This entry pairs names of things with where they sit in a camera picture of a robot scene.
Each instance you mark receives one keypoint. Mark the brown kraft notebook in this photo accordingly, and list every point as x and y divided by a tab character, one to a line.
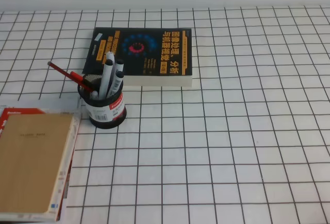
31	153

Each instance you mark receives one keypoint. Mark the red pen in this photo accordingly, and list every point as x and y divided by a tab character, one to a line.
76	76

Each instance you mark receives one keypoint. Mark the tall white marker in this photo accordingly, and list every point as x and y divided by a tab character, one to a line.
106	76

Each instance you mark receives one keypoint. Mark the red and white book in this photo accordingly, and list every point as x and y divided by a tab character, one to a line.
53	213

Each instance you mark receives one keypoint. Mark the white marker right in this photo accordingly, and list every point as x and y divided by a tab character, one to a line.
118	78

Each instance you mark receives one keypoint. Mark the red pencil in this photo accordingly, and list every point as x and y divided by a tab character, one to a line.
87	86

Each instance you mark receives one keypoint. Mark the grey pen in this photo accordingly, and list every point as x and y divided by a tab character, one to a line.
94	95

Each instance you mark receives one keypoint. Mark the white marker black cap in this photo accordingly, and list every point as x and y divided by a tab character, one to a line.
119	64

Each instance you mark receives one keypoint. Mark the black thick textbook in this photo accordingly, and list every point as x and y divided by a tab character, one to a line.
154	57

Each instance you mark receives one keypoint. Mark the black mesh pen holder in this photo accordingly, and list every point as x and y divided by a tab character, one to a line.
107	113

